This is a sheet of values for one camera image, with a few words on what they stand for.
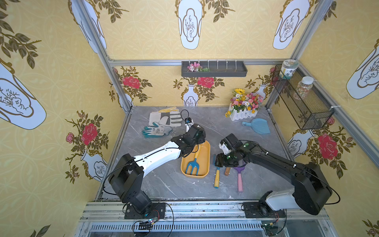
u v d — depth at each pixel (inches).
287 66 33.0
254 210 28.9
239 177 32.9
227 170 34.2
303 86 28.5
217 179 32.7
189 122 29.5
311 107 32.0
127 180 17.1
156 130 41.8
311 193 16.4
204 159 36.1
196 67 34.7
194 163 35.2
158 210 28.8
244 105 39.6
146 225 27.7
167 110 46.6
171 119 44.3
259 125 43.3
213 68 36.1
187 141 25.4
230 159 28.2
